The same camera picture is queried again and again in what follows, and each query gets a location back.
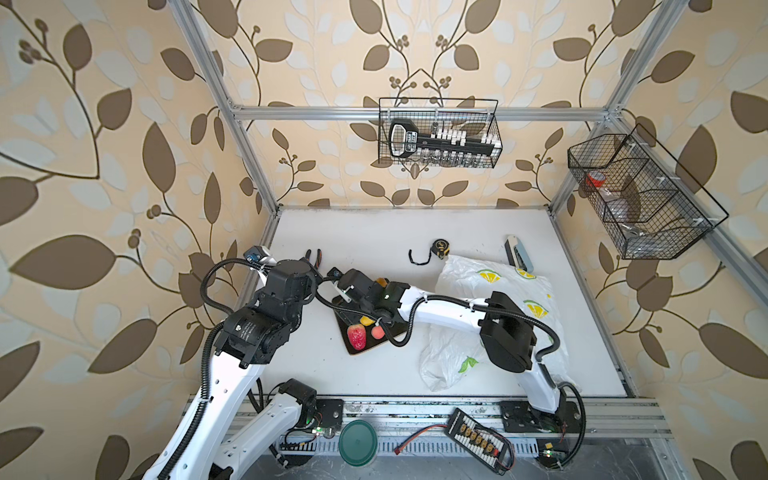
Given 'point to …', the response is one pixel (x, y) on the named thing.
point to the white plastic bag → (454, 357)
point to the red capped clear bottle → (596, 179)
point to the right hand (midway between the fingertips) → (345, 301)
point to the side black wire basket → (651, 206)
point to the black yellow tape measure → (439, 247)
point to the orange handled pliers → (318, 259)
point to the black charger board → (479, 441)
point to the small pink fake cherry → (377, 332)
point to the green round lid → (358, 442)
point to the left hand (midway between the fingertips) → (302, 270)
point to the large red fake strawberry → (357, 336)
